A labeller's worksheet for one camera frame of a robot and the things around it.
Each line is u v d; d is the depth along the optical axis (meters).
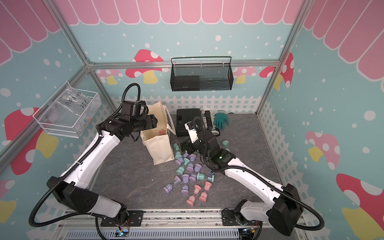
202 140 0.55
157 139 0.77
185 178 0.85
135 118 0.58
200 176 0.85
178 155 0.94
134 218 0.74
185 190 0.81
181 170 0.88
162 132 1.06
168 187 0.82
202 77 0.92
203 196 0.79
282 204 0.39
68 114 0.74
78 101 0.74
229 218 0.74
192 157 0.94
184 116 1.11
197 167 0.89
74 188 0.40
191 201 0.77
